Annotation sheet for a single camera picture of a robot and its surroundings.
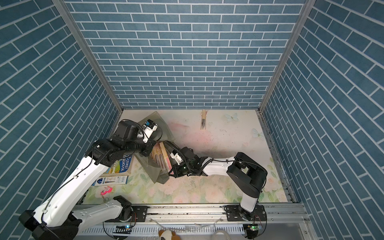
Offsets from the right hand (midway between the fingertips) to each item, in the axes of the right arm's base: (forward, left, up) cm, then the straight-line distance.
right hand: (170, 174), depth 81 cm
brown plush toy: (-26, -4, -4) cm, 26 cm away
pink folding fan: (+8, +3, +2) cm, 9 cm away
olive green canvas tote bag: (-1, +6, -2) cm, 6 cm away
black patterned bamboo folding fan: (+44, -15, -4) cm, 47 cm away
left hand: (+7, +4, +21) cm, 22 cm away
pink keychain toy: (-9, +34, -5) cm, 36 cm away
